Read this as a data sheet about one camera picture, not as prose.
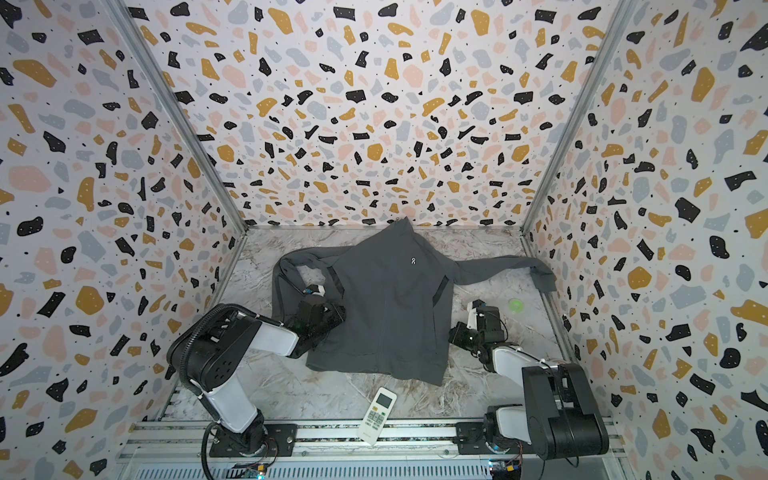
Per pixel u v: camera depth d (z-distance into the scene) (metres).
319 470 0.78
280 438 0.74
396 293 0.99
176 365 0.48
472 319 0.85
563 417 0.42
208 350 0.48
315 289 0.90
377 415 0.76
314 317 0.76
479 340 0.75
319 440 0.75
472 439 0.73
